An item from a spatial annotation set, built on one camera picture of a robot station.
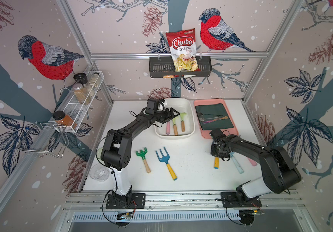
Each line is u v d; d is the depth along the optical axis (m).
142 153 0.90
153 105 0.74
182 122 1.05
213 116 1.10
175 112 0.87
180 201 0.74
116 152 0.50
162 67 0.95
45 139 0.57
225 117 1.08
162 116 0.80
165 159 0.88
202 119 1.07
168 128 1.01
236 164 0.85
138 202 0.73
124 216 0.71
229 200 0.73
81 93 0.71
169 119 0.82
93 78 0.93
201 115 1.10
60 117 0.59
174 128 1.01
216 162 0.86
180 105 1.20
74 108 0.75
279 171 0.44
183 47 0.82
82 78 0.74
